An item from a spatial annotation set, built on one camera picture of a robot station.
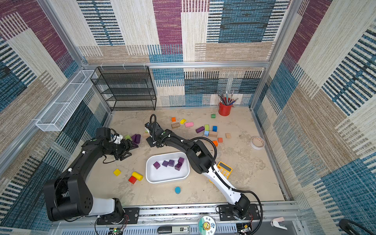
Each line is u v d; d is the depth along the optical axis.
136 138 1.00
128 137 1.01
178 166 0.89
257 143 0.99
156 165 0.88
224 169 0.87
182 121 1.12
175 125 1.08
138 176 0.85
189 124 1.11
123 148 0.75
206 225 0.64
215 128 1.06
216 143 0.99
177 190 0.81
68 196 0.96
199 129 1.05
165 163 0.90
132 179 0.85
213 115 1.15
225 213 0.73
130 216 0.73
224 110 1.15
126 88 1.09
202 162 0.64
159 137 0.78
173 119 1.15
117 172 0.87
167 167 0.89
